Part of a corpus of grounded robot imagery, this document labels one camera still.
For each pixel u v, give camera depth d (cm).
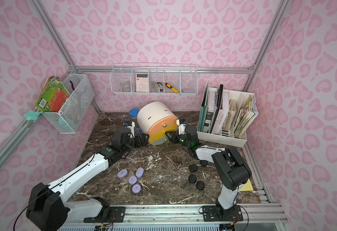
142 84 95
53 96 72
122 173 86
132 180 84
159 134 88
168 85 98
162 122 84
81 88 93
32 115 62
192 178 84
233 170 48
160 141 93
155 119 84
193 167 88
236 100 100
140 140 72
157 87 100
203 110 82
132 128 73
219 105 82
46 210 39
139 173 86
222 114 84
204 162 90
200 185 82
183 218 72
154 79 101
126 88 95
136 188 80
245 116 86
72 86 88
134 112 91
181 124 82
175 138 80
